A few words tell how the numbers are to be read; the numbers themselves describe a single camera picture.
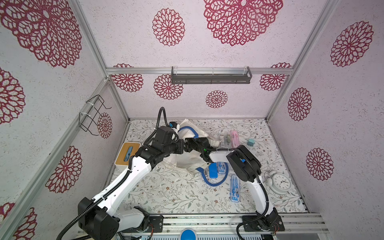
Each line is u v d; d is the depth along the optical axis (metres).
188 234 0.69
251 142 1.06
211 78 0.87
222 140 1.06
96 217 0.37
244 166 0.58
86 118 0.74
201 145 0.80
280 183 0.83
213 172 0.92
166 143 0.58
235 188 0.85
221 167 0.93
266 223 0.64
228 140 1.06
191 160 0.91
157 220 0.75
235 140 1.06
